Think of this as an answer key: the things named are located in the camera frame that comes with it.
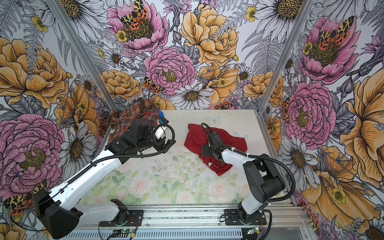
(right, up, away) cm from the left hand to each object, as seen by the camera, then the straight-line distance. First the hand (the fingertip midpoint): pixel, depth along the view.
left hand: (166, 140), depth 76 cm
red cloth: (+15, -1, +24) cm, 28 cm away
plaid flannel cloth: (-26, +19, +33) cm, 46 cm away
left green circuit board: (-18, -42, -5) cm, 46 cm away
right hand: (+23, -10, +18) cm, 31 cm away
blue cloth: (-12, +15, +40) cm, 44 cm away
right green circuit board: (+43, -42, -4) cm, 60 cm away
